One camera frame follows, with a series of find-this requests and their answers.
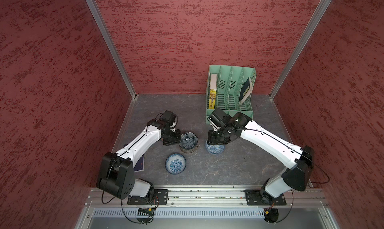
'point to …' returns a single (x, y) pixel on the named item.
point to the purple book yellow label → (140, 165)
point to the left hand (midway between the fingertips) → (179, 144)
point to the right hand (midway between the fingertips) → (211, 145)
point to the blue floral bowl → (175, 163)
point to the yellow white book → (213, 91)
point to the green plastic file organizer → (230, 88)
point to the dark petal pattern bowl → (188, 140)
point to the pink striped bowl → (188, 150)
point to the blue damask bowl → (214, 149)
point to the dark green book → (247, 88)
